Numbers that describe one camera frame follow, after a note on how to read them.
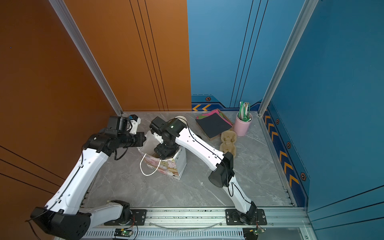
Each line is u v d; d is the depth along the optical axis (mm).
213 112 1157
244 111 961
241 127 1019
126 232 706
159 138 695
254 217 641
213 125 1074
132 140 617
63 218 365
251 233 697
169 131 520
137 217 738
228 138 1023
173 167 739
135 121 664
